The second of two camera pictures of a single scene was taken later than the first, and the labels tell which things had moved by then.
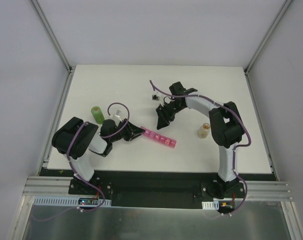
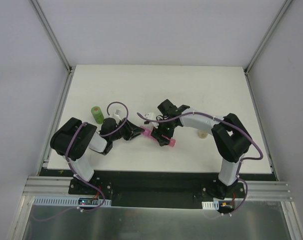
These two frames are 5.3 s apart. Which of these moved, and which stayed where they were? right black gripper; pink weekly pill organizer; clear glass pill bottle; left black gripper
Moved: right black gripper
Stayed: clear glass pill bottle; left black gripper; pink weekly pill organizer
